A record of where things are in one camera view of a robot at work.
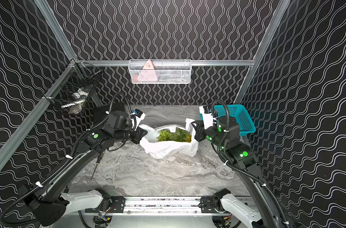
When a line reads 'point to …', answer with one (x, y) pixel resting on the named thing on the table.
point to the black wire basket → (72, 91)
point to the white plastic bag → (169, 149)
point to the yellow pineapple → (179, 135)
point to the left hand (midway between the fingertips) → (146, 129)
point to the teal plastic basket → (238, 111)
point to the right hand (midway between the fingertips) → (193, 119)
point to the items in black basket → (78, 99)
